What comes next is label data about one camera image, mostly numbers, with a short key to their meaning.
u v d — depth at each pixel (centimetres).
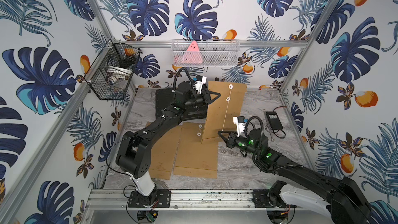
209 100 72
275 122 100
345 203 40
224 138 73
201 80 72
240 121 69
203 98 69
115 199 76
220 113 76
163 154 89
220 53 95
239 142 67
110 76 83
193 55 90
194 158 91
